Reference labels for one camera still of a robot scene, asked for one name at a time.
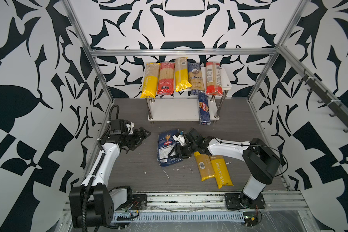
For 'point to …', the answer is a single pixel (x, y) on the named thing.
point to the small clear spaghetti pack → (205, 166)
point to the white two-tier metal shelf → (182, 106)
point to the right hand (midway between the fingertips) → (170, 154)
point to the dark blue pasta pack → (204, 110)
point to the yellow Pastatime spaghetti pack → (222, 173)
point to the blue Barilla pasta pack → (166, 143)
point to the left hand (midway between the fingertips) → (144, 135)
